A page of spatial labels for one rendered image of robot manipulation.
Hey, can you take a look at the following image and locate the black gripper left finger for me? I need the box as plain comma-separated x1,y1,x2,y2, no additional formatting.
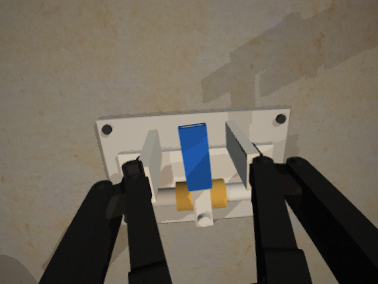
38,129,172,284

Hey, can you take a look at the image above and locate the white mounting plate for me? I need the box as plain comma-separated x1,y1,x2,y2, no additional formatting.
96,107,290,223

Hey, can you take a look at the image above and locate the ball valve with blue lever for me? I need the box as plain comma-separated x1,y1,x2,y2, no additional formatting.
152,123,251,227

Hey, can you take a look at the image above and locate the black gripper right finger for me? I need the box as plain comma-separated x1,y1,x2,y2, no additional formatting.
225,120,378,284

